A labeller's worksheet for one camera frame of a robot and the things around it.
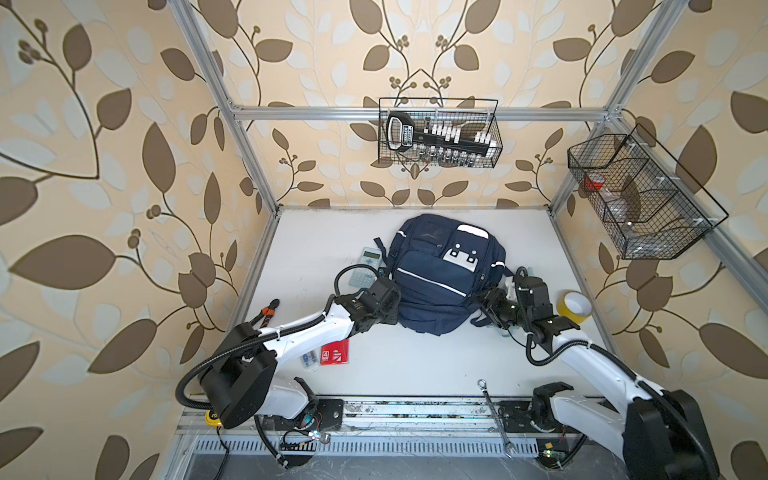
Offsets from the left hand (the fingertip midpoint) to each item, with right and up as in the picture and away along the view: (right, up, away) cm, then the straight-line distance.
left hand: (390, 304), depth 86 cm
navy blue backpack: (+16, +10, +11) cm, 22 cm away
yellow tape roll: (+53, -3, +4) cm, 53 cm away
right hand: (+24, +1, 0) cm, 24 cm away
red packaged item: (-16, -14, -1) cm, 21 cm away
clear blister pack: (-23, -15, -2) cm, 28 cm away
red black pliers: (-38, -3, +6) cm, 38 cm away
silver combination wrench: (+25, -20, -6) cm, 32 cm away
